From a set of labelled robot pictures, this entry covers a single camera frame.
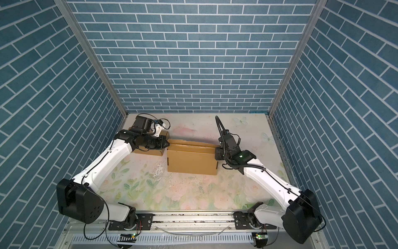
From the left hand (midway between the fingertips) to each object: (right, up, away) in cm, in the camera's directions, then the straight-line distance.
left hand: (169, 143), depth 80 cm
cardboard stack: (+11, -8, +4) cm, 14 cm away
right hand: (+25, -3, +2) cm, 25 cm away
